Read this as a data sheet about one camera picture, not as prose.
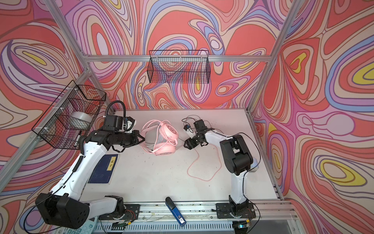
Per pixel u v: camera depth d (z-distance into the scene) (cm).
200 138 74
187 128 88
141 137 75
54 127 68
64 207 37
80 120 70
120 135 63
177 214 70
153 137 94
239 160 53
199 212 75
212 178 85
